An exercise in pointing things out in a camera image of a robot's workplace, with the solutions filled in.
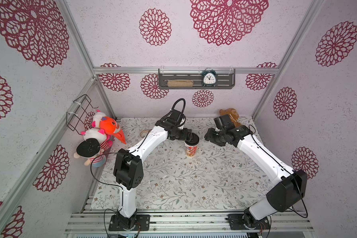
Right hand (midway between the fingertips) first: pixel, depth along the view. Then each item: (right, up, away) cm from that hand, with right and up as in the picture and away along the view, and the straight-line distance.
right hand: (206, 135), depth 81 cm
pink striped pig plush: (-63, +2, +3) cm, 63 cm away
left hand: (-11, -1, +6) cm, 13 cm away
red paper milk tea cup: (-8, -9, +9) cm, 15 cm away
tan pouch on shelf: (-14, +31, +8) cm, 35 cm away
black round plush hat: (-62, -6, -5) cm, 63 cm away
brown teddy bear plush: (+26, +15, +32) cm, 44 cm away
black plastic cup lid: (-6, -3, +5) cm, 8 cm away
